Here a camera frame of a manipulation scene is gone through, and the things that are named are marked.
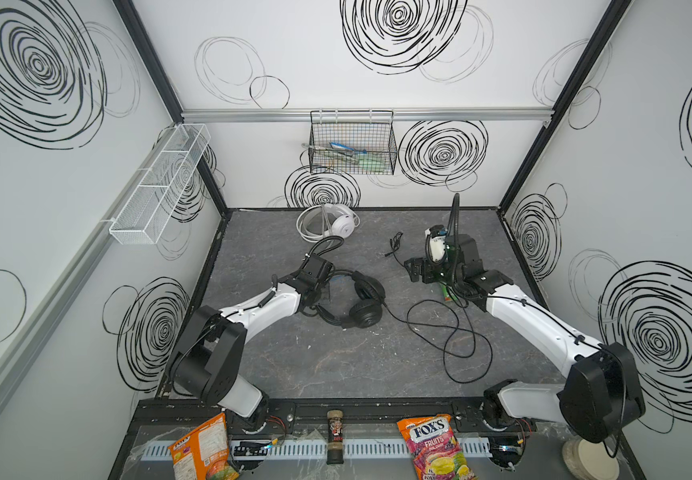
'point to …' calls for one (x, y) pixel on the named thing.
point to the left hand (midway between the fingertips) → (322, 290)
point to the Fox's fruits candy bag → (436, 455)
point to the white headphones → (342, 218)
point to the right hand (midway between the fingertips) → (416, 259)
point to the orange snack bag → (203, 453)
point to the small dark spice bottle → (335, 449)
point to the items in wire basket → (334, 157)
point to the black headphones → (367, 308)
